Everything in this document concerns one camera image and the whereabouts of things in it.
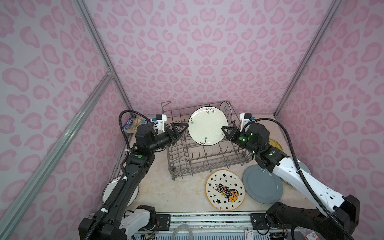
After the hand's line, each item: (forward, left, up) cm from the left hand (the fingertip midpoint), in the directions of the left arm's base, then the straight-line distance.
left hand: (186, 127), depth 67 cm
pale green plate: (-4, -69, -35) cm, 77 cm away
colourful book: (+33, +44, -34) cm, 64 cm away
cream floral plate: (+5, -9, -5) cm, 11 cm away
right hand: (+2, -16, -2) cm, 17 cm away
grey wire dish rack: (+1, -3, -33) cm, 33 cm away
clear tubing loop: (-33, +5, -36) cm, 49 cm away
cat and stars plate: (-17, -19, -34) cm, 43 cm away
